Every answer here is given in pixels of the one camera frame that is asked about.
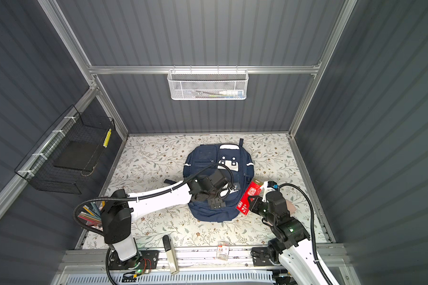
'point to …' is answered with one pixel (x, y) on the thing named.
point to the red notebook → (252, 189)
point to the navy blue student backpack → (234, 161)
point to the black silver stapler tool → (170, 249)
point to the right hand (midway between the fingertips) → (250, 199)
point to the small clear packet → (223, 250)
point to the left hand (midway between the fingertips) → (220, 189)
